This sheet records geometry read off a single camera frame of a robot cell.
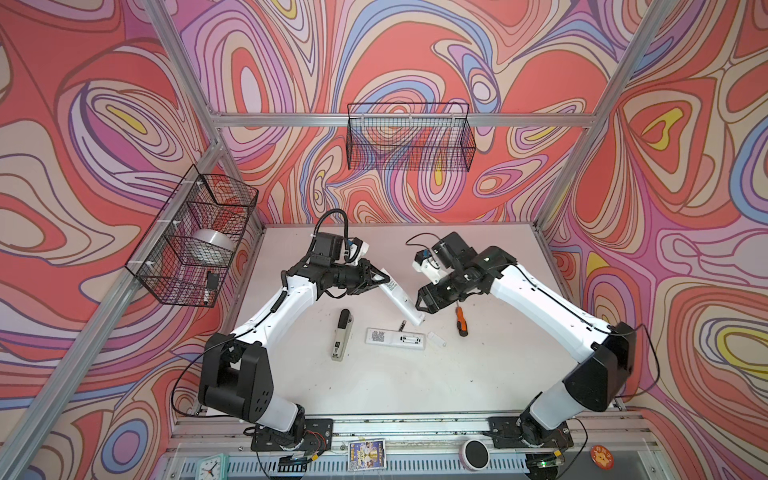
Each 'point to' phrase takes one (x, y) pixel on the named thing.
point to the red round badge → (602, 457)
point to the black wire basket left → (189, 247)
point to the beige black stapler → (345, 323)
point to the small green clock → (214, 467)
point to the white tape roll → (217, 238)
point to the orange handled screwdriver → (462, 324)
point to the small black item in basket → (212, 281)
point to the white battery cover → (434, 337)
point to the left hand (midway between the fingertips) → (389, 279)
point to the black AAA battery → (402, 326)
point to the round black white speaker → (474, 455)
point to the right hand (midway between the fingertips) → (431, 307)
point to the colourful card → (366, 455)
